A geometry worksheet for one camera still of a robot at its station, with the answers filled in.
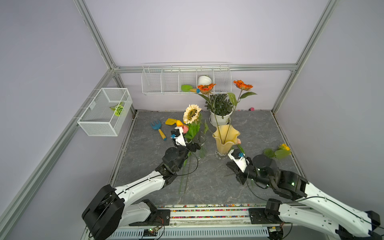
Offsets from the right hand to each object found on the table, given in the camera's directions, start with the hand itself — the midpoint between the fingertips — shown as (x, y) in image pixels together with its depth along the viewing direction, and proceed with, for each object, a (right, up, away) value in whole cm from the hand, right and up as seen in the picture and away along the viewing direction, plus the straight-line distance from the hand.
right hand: (228, 162), depth 68 cm
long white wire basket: (-23, +49, +31) cm, 62 cm away
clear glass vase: (-12, +10, +3) cm, 16 cm away
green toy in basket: (-57, +26, +13) cm, 64 cm away
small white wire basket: (-65, +23, +14) cm, 71 cm away
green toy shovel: (-21, +42, +32) cm, 57 cm away
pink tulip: (-20, +16, +3) cm, 25 cm away
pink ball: (+32, +31, +56) cm, 72 cm away
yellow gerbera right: (+40, +1, +24) cm, 47 cm away
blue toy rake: (-44, +17, +43) cm, 64 cm away
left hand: (-15, +14, +7) cm, 22 cm away
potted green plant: (+1, +28, +31) cm, 42 cm away
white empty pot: (-10, +46, +26) cm, 53 cm away
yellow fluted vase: (+6, +9, +16) cm, 20 cm away
